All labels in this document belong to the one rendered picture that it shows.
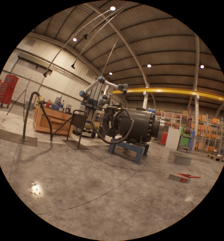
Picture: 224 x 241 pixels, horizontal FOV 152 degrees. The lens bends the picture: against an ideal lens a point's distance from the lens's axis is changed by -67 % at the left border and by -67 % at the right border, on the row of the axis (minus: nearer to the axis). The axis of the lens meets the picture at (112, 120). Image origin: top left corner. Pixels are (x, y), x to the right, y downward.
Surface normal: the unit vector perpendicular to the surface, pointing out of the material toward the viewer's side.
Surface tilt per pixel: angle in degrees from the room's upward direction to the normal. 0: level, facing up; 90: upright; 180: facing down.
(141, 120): 80
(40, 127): 90
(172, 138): 90
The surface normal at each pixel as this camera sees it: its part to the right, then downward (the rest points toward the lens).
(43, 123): 0.82, 0.16
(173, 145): -0.61, -0.22
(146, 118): -0.41, -0.52
